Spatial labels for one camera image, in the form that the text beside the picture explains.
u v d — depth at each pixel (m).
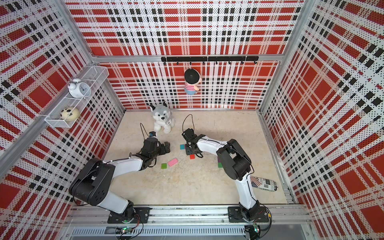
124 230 0.69
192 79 0.92
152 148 0.75
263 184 0.80
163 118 0.96
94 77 0.89
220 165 0.92
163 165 0.91
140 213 0.73
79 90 0.70
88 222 0.73
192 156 0.93
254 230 0.66
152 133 0.84
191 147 0.72
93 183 0.45
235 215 0.73
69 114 0.64
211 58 0.89
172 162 0.93
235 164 0.52
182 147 1.00
